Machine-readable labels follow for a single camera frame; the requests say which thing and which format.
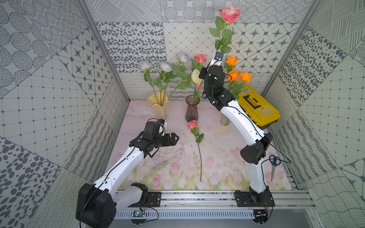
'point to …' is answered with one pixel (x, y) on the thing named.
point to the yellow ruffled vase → (160, 110)
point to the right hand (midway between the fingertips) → (209, 64)
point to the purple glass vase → (191, 111)
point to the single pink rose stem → (193, 125)
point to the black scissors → (275, 160)
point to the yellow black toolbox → (261, 111)
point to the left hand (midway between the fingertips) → (172, 135)
